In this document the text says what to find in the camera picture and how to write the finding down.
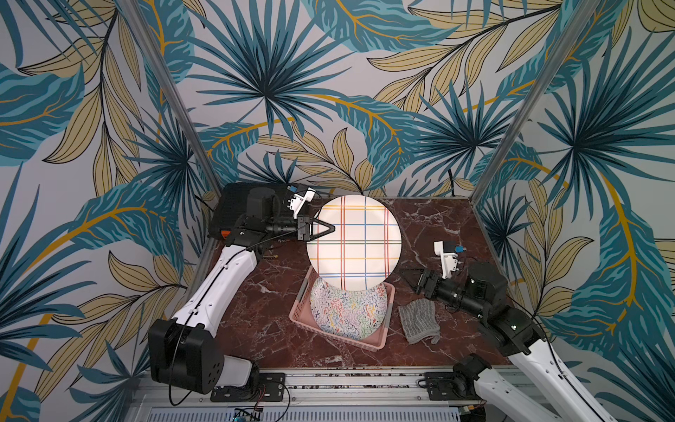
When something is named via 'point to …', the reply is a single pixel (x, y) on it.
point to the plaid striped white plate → (364, 249)
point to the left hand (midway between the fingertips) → (331, 232)
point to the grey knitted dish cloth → (418, 319)
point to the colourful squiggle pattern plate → (348, 315)
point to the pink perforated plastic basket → (302, 313)
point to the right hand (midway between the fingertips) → (403, 272)
